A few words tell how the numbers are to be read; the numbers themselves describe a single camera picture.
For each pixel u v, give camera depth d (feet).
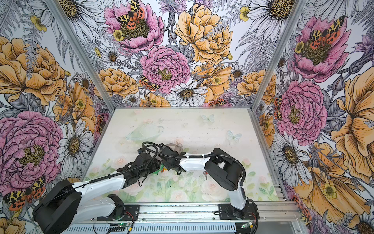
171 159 2.29
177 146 3.26
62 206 1.37
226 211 2.43
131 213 2.40
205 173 2.86
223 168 1.65
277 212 2.50
